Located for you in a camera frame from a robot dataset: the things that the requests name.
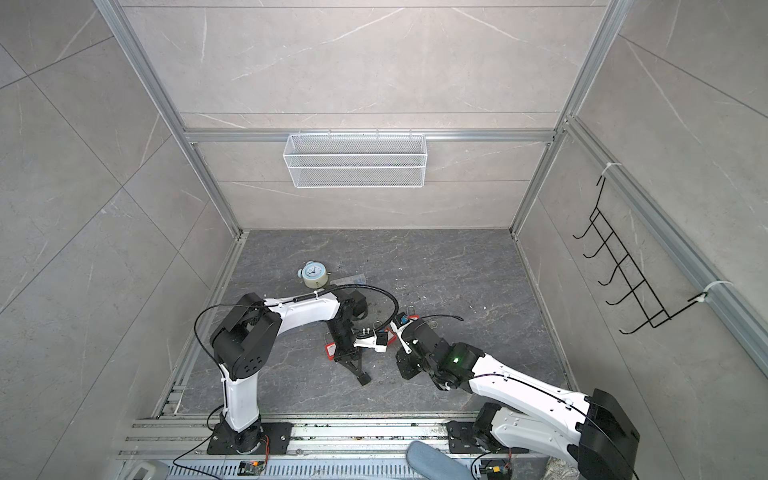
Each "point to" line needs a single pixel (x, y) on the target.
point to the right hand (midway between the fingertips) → (398, 352)
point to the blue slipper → (434, 464)
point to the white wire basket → (355, 161)
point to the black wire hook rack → (643, 293)
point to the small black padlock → (381, 338)
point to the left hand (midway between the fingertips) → (357, 364)
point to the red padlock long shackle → (330, 350)
